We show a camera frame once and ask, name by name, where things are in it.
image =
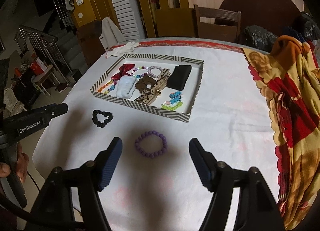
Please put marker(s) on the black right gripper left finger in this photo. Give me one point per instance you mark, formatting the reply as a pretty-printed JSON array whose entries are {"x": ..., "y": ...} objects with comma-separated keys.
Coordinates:
[{"x": 53, "y": 208}]

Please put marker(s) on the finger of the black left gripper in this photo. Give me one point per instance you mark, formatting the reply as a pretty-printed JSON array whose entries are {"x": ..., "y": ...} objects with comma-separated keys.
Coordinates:
[{"x": 18, "y": 127}]

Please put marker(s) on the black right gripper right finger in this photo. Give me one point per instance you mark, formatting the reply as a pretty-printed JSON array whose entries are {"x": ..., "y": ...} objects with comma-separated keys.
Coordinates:
[{"x": 257, "y": 208}]

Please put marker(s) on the person's left hand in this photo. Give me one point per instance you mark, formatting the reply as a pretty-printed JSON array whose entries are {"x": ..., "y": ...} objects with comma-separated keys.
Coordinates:
[{"x": 20, "y": 167}]

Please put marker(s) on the black scrunchie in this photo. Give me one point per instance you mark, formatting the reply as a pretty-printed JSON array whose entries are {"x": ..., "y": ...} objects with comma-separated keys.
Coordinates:
[{"x": 101, "y": 118}]

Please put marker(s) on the metal stair railing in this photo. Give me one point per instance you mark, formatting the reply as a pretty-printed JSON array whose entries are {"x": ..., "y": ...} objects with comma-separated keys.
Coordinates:
[{"x": 46, "y": 45}]

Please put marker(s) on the white tablecloth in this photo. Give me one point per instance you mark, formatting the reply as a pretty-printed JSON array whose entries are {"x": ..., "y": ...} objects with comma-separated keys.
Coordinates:
[{"x": 155, "y": 185}]

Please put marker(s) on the light blue fluffy scrunchie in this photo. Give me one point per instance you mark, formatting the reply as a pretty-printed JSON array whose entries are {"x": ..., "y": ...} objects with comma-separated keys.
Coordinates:
[{"x": 126, "y": 87}]

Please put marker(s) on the red bow hair clip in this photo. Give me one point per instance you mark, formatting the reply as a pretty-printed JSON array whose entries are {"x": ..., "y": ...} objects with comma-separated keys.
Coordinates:
[{"x": 123, "y": 71}]

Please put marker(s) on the white cotton glove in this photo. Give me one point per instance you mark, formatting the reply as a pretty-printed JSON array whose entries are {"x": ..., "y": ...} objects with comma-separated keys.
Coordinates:
[{"x": 119, "y": 51}]

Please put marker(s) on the white hanging jacket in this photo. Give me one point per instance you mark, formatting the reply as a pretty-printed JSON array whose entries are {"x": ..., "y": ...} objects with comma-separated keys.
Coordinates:
[{"x": 110, "y": 34}]

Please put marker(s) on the brown scrunchie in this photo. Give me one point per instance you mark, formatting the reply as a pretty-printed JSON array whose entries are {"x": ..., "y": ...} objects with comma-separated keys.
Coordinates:
[{"x": 145, "y": 83}]

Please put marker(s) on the leopard print bow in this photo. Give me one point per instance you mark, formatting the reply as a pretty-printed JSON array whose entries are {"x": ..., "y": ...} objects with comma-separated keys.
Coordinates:
[{"x": 149, "y": 95}]

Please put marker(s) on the floral red yellow blanket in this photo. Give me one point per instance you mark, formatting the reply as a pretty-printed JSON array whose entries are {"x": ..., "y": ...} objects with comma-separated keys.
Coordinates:
[{"x": 288, "y": 77}]

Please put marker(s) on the black folded cloth pouch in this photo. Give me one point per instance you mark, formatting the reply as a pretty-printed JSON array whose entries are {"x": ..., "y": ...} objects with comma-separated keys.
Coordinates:
[{"x": 178, "y": 78}]

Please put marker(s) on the striped cardboard tray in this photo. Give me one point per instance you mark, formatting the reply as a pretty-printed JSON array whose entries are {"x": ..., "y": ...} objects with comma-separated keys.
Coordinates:
[{"x": 173, "y": 104}]

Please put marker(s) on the black plastic bag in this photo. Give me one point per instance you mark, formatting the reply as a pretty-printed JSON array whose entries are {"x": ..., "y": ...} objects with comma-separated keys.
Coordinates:
[{"x": 258, "y": 38}]

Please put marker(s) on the white louvered door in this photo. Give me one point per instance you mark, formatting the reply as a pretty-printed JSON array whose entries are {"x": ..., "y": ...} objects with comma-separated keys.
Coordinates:
[{"x": 128, "y": 16}]

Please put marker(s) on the dark wooden chair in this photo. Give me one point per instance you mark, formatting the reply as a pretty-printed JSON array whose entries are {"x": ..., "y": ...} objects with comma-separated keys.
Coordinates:
[{"x": 217, "y": 24}]

